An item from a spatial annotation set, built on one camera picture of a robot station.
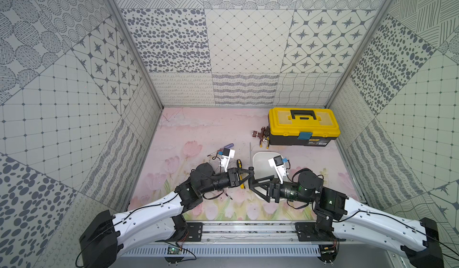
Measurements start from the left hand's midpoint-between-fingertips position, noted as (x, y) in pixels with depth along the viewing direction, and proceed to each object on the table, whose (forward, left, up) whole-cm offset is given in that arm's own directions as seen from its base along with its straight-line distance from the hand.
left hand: (254, 171), depth 63 cm
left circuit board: (-22, +32, -28) cm, 48 cm away
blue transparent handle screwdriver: (+27, +13, -26) cm, 40 cm away
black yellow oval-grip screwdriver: (+15, +6, -25) cm, 30 cm away
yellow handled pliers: (+35, -9, -25) cm, 44 cm away
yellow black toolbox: (+30, -27, -11) cm, 42 cm away
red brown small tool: (+35, -4, -24) cm, 43 cm away
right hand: (-4, 0, -4) cm, 6 cm away
